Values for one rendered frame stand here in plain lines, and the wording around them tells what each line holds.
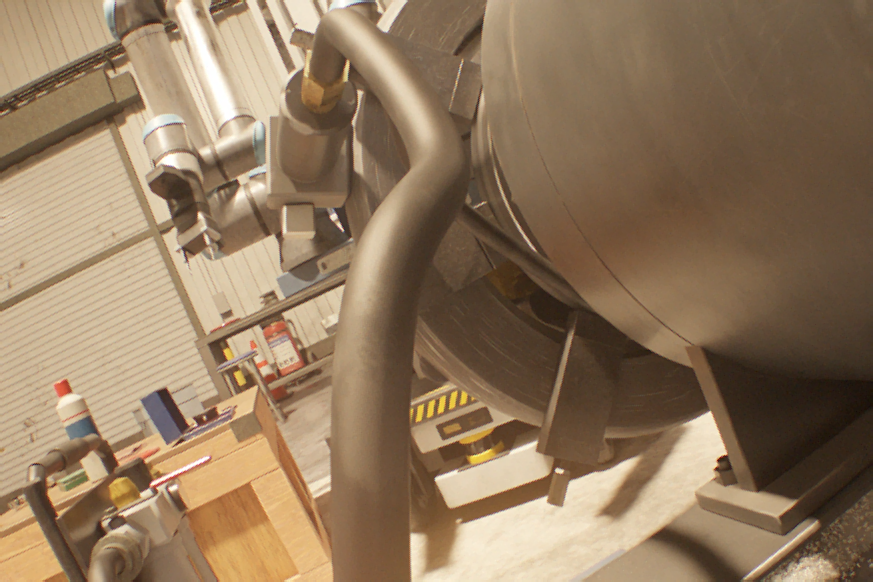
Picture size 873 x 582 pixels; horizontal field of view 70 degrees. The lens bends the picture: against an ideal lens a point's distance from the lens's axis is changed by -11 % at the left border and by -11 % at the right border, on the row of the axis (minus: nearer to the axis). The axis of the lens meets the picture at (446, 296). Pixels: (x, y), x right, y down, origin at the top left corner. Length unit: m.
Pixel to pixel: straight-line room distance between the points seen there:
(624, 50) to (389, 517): 0.29
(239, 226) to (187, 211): 0.46
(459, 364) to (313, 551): 0.75
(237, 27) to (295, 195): 9.28
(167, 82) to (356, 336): 1.60
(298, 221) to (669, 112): 0.58
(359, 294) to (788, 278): 0.26
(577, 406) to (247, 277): 8.52
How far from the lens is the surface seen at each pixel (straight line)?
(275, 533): 1.51
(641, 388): 0.96
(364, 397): 0.25
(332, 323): 0.80
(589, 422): 0.89
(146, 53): 1.84
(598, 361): 0.89
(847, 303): 0.42
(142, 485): 1.06
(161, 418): 1.48
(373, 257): 0.26
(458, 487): 1.63
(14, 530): 1.58
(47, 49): 10.77
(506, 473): 1.59
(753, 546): 0.61
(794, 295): 0.44
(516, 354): 0.88
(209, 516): 1.51
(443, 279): 0.82
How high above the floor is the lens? 0.57
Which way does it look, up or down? 2 degrees down
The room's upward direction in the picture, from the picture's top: 25 degrees counter-clockwise
